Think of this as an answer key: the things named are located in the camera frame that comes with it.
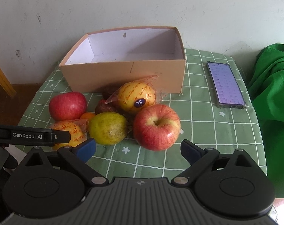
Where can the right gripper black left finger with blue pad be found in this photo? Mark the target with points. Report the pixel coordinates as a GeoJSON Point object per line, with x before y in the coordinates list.
{"type": "Point", "coordinates": [50, 184]}

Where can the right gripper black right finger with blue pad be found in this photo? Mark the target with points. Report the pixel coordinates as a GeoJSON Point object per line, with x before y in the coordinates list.
{"type": "Point", "coordinates": [229, 185]}

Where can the green checkered tablecloth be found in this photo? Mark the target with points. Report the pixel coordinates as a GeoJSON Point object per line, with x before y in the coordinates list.
{"type": "Point", "coordinates": [202, 122]}

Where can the yellow wooden chair leg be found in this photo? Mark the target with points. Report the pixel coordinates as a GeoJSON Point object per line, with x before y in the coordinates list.
{"type": "Point", "coordinates": [5, 86]}

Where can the red apple left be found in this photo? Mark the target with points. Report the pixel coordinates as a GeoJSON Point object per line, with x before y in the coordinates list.
{"type": "Point", "coordinates": [67, 106]}

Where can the red apple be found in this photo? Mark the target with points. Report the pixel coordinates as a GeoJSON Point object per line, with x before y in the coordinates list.
{"type": "Point", "coordinates": [157, 127]}
{"type": "Point", "coordinates": [67, 106]}

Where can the wrapped yellow apple front left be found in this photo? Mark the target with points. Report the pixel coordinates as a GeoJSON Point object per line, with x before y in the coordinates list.
{"type": "Point", "coordinates": [77, 128]}

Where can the small orange tangerine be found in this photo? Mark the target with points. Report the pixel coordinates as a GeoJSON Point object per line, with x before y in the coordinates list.
{"type": "Point", "coordinates": [88, 115]}

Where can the smartphone in clear case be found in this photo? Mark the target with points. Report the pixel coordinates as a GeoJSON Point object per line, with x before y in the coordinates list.
{"type": "Point", "coordinates": [226, 87]}

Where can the green-yellow pear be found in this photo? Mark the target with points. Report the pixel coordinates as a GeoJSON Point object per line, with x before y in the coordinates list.
{"type": "Point", "coordinates": [108, 128]}

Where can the red apple right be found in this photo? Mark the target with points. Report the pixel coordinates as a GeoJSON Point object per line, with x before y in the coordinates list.
{"type": "Point", "coordinates": [157, 127]}

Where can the dark red jujube lower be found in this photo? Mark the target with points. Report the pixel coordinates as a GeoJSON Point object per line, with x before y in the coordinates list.
{"type": "Point", "coordinates": [102, 107]}

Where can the green fabric bag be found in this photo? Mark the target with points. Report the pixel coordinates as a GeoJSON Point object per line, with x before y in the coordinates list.
{"type": "Point", "coordinates": [266, 90]}

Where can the open cardboard box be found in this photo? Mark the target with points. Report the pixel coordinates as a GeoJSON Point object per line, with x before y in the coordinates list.
{"type": "Point", "coordinates": [120, 55]}

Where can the wrapped yellow apple with sticker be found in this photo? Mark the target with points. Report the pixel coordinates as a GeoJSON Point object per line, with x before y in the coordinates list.
{"type": "Point", "coordinates": [136, 95]}

